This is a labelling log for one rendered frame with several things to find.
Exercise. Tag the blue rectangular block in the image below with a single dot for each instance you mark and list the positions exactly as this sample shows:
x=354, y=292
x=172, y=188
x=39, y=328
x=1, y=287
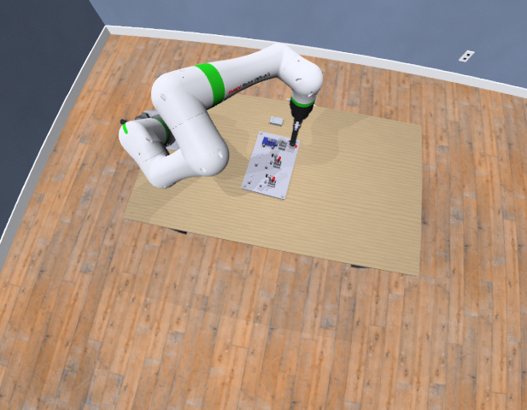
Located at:
x=266, y=142

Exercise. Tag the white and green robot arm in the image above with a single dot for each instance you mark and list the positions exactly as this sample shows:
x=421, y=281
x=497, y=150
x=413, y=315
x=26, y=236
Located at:
x=182, y=99

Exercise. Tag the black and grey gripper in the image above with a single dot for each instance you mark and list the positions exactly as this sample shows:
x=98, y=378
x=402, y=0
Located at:
x=297, y=120

